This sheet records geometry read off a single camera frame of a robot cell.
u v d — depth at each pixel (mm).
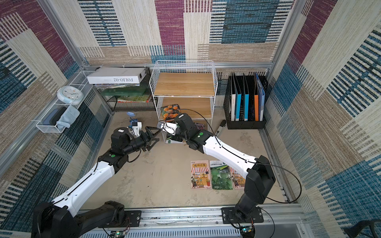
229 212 744
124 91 961
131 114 863
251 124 1051
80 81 867
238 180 849
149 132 672
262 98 871
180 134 643
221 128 1049
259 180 422
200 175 870
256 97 885
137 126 730
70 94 748
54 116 650
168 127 647
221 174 871
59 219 380
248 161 450
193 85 757
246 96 873
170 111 844
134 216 744
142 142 675
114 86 798
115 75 794
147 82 848
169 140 1010
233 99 893
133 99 994
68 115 690
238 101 897
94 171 510
